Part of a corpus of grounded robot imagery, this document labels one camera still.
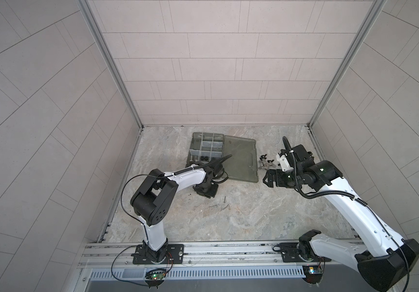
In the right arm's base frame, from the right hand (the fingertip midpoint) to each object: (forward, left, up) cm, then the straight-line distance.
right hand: (270, 181), depth 73 cm
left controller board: (-27, +46, -13) cm, 55 cm away
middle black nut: (+24, +27, -14) cm, 38 cm away
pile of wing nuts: (+24, -5, -16) cm, 29 cm away
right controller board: (-30, -13, -19) cm, 37 cm away
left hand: (+5, +23, -18) cm, 30 cm away
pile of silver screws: (-1, +19, -17) cm, 25 cm away
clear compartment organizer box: (+31, +27, -14) cm, 44 cm away
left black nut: (+24, +29, -14) cm, 41 cm away
